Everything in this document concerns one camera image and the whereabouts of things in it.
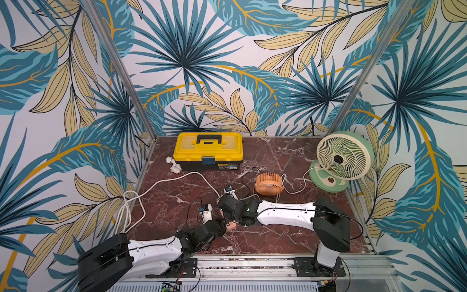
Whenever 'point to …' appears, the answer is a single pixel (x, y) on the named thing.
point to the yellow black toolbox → (209, 151)
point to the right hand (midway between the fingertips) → (226, 208)
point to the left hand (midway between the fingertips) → (223, 223)
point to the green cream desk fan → (342, 156)
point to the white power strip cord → (204, 175)
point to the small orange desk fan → (269, 184)
